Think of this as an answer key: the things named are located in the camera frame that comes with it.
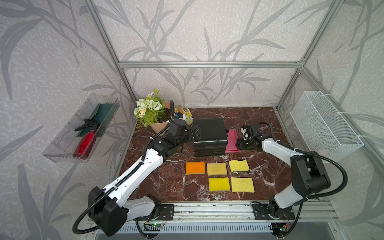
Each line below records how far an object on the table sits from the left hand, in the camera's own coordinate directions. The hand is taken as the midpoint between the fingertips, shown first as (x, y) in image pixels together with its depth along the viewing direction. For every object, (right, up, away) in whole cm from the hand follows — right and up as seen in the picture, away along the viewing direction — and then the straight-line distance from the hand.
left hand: (195, 131), depth 76 cm
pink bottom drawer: (+25, -6, +27) cm, 38 cm away
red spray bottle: (-43, -4, -18) cm, 46 cm away
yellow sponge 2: (+26, -30, +6) cm, 40 cm away
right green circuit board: (+41, -48, -4) cm, 63 cm away
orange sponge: (0, -23, +13) cm, 26 cm away
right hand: (+28, -9, +18) cm, 34 cm away
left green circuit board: (-18, -44, -6) cm, 48 cm away
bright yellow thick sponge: (+13, -30, +6) cm, 33 cm away
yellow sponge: (+13, -23, +11) cm, 28 cm away
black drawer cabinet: (+10, -5, +5) cm, 12 cm away
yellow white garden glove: (-6, +7, +36) cm, 37 cm away
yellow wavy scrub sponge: (+26, -21, +12) cm, 36 cm away
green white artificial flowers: (-25, +12, +3) cm, 27 cm away
